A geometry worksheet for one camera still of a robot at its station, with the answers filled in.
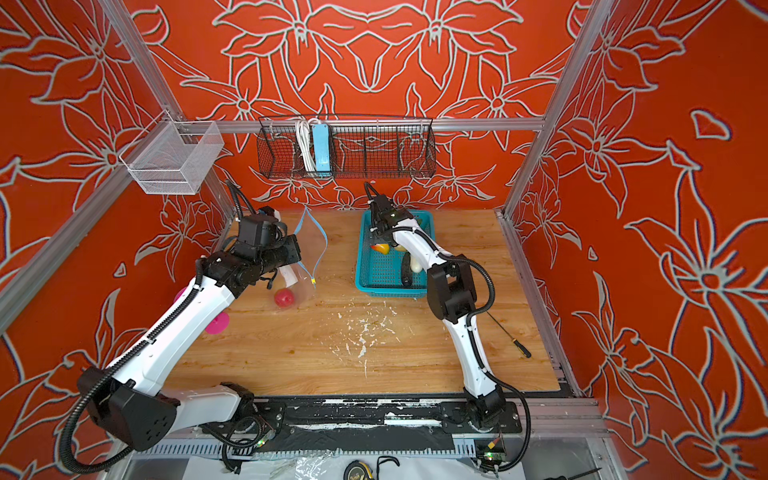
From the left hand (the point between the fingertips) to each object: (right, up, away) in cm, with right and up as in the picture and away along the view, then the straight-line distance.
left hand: (296, 241), depth 77 cm
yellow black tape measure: (+17, -51, -12) cm, 55 cm away
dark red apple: (-8, -17, +13) cm, 23 cm away
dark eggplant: (+31, -10, +21) cm, 38 cm away
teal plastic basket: (+21, -12, +24) cm, 34 cm away
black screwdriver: (+62, -30, +8) cm, 69 cm away
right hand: (+23, +3, +24) cm, 34 cm away
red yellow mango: (+23, -3, +28) cm, 36 cm away
